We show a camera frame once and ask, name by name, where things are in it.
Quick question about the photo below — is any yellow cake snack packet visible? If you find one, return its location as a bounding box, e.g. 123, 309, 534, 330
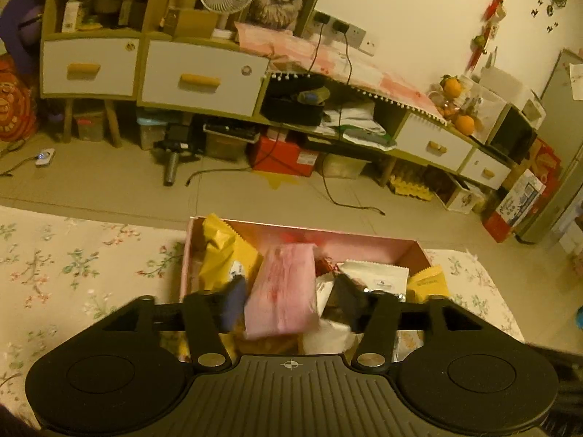
199, 214, 263, 292

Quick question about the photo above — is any pink snack packet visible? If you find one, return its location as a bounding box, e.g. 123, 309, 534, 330
244, 244, 319, 340

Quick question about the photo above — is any white foil snack packet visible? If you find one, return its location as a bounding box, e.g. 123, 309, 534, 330
339, 260, 409, 302

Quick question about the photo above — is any pink silver cardboard box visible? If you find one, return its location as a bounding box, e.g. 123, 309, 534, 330
179, 214, 430, 358

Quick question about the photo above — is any yellow egg tray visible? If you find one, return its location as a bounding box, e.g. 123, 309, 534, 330
388, 175, 434, 201

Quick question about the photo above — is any floral tablecloth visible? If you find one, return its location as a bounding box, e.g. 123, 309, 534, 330
1, 207, 522, 421

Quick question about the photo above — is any clear plastic storage bin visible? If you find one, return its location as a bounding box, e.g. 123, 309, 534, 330
316, 153, 368, 180

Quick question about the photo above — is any red cardboard box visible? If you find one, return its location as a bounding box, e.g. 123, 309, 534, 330
246, 135, 318, 178

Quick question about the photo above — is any white cabinet drawer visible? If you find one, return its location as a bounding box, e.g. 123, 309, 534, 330
139, 40, 268, 117
395, 113, 473, 172
458, 149, 511, 189
40, 38, 140, 98

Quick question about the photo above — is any orange fruit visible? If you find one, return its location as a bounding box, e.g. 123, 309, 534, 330
440, 75, 463, 100
454, 114, 475, 136

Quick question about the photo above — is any white power strip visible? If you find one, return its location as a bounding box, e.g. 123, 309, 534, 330
35, 148, 55, 168

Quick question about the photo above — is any black microwave oven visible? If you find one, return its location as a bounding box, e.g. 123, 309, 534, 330
486, 104, 537, 164

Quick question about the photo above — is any left white cabinet drawer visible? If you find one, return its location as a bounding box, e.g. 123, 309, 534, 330
40, 38, 140, 98

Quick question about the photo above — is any pink cloth runner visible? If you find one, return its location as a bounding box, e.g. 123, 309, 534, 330
235, 23, 447, 125

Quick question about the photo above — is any red orange gift bag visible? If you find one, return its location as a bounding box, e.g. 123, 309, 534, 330
0, 53, 39, 142

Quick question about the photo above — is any wooden tv cabinet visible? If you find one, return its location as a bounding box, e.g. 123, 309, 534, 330
39, 0, 510, 188

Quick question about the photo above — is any purple hat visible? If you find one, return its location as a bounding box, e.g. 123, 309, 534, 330
1, 0, 46, 76

